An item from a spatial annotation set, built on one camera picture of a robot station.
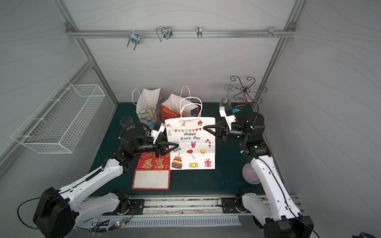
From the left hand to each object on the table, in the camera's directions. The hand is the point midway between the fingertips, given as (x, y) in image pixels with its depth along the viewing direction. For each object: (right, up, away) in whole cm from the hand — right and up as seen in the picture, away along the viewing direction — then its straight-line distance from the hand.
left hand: (177, 146), depth 65 cm
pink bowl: (+39, -20, +16) cm, 46 cm away
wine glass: (+27, +23, +26) cm, 44 cm away
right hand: (+12, +9, -4) cm, 15 cm away
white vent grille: (-37, -40, +7) cm, 55 cm away
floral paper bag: (-25, +20, +40) cm, 51 cm away
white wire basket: (-56, +10, +4) cm, 57 cm away
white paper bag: (+9, +1, -1) cm, 9 cm away
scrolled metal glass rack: (+38, +26, +19) cm, 50 cm away
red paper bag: (-17, -19, +19) cm, 32 cm away
